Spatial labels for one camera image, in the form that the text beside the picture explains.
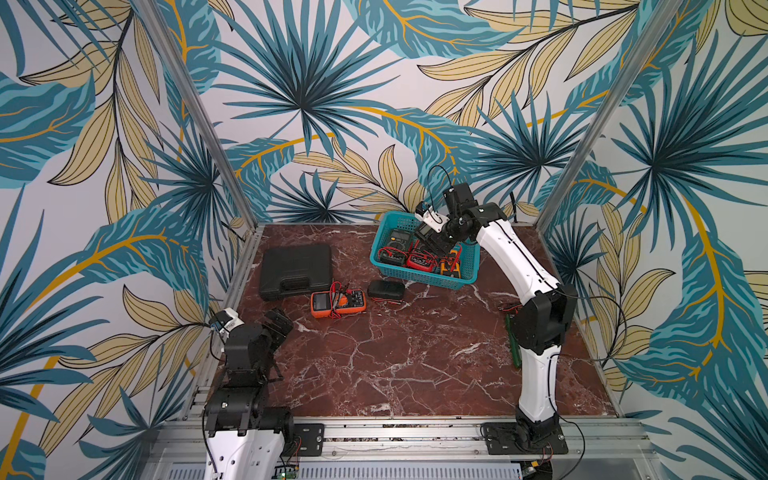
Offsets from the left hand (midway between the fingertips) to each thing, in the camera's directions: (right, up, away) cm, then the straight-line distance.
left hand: (272, 323), depth 73 cm
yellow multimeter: (+51, +13, +32) cm, 62 cm away
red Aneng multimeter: (+40, +14, +25) cm, 49 cm away
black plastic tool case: (-1, +12, +22) cm, 25 cm away
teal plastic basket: (+28, +29, +37) cm, 55 cm away
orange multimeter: (+13, +2, +19) cm, 23 cm away
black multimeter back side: (+29, +6, +25) cm, 38 cm away
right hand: (+43, +23, +17) cm, 52 cm away
